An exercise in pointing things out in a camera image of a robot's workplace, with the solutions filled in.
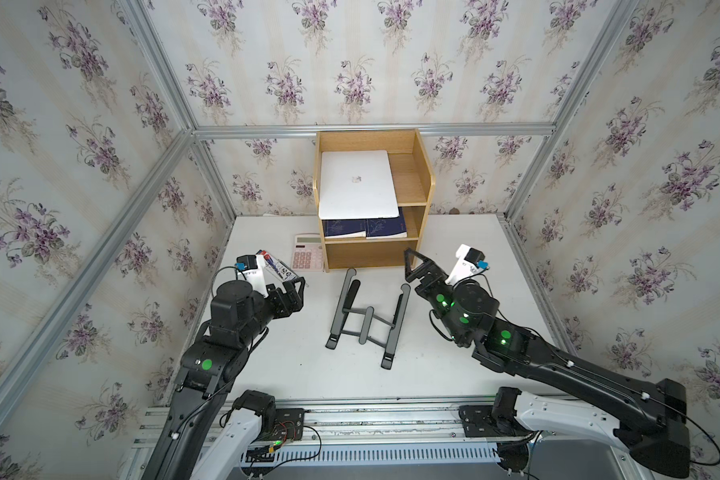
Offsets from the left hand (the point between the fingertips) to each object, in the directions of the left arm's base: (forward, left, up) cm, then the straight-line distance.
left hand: (296, 286), depth 67 cm
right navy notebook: (+27, -24, -10) cm, 37 cm away
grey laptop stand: (+2, -16, -23) cm, 28 cm away
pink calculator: (+30, +4, -27) cm, 41 cm away
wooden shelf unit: (+33, -31, +4) cm, 46 cm away
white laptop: (+31, -14, +4) cm, 34 cm away
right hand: (+3, -26, +6) cm, 27 cm away
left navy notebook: (+28, -6, -10) cm, 31 cm away
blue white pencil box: (+24, +14, -27) cm, 39 cm away
